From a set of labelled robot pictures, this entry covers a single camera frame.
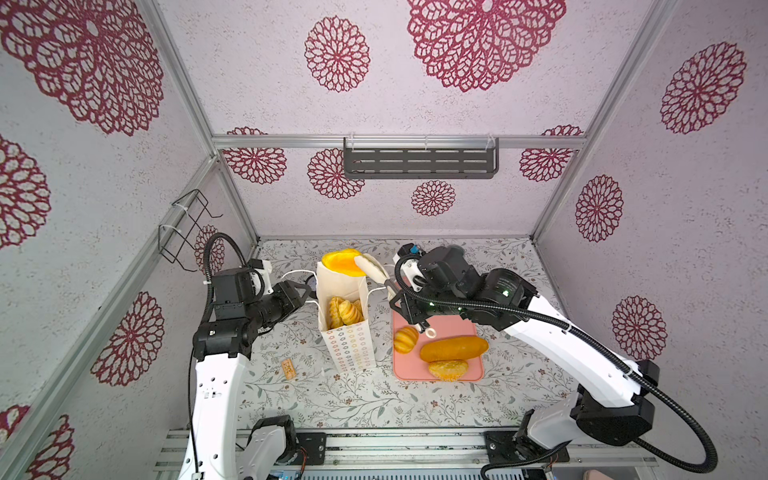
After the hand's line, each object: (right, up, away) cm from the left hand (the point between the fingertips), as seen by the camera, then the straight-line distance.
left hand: (305, 297), depth 71 cm
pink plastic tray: (+27, -22, +17) cm, 39 cm away
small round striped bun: (+25, -15, +19) cm, 35 cm away
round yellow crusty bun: (+36, -21, +10) cm, 43 cm away
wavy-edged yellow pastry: (+10, -5, +10) cm, 15 cm away
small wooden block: (-9, -22, +15) cm, 28 cm away
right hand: (+21, +1, -7) cm, 22 cm away
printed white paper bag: (+11, -13, +4) cm, 17 cm away
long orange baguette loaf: (+37, -17, +15) cm, 43 cm away
